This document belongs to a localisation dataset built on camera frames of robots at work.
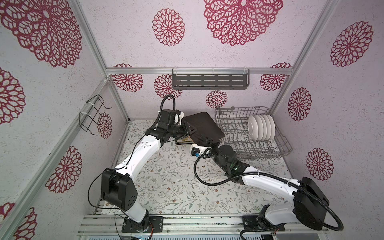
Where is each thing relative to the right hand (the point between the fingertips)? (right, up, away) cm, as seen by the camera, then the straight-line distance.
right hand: (203, 132), depth 74 cm
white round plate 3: (+43, +3, +21) cm, 48 cm away
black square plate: (+2, +2, +5) cm, 6 cm away
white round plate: (+35, +3, +26) cm, 44 cm away
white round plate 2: (+41, +4, +21) cm, 46 cm away
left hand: (-4, +1, +5) cm, 7 cm away
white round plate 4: (+46, +4, +22) cm, 51 cm away
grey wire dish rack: (+28, +9, +47) cm, 55 cm away
